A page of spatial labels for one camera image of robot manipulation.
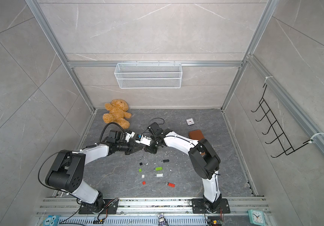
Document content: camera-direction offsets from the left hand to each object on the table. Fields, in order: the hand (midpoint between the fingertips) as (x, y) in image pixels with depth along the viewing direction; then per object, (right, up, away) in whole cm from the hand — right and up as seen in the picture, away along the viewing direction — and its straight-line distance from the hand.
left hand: (145, 147), depth 87 cm
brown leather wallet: (+37, +6, +18) cm, 41 cm away
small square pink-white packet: (+33, +15, +23) cm, 43 cm away
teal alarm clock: (+59, -32, -18) cm, 69 cm away
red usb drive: (+17, -22, -5) cm, 28 cm away
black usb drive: (+14, -10, +4) cm, 17 cm away
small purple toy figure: (+11, -32, -20) cm, 40 cm away
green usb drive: (+9, -14, +1) cm, 17 cm away
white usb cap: (-1, -17, -3) cm, 17 cm away
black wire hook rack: (+67, +7, -23) cm, 71 cm away
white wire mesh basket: (+1, +50, +14) cm, 52 cm away
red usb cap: (0, -20, -5) cm, 21 cm away
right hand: (+1, -1, +2) cm, 3 cm away
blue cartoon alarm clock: (-44, -33, -18) cm, 58 cm away
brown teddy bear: (-24, +22, +21) cm, 39 cm away
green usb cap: (-3, -14, -1) cm, 14 cm away
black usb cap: (-3, -11, +2) cm, 12 cm away
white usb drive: (+9, -17, -3) cm, 19 cm away
